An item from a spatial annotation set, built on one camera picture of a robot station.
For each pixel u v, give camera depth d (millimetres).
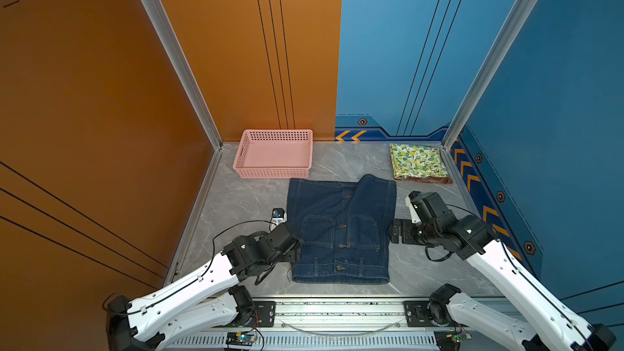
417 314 725
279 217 669
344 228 885
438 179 1046
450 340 701
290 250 579
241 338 708
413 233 639
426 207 552
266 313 739
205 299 464
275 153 1172
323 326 726
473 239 469
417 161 1056
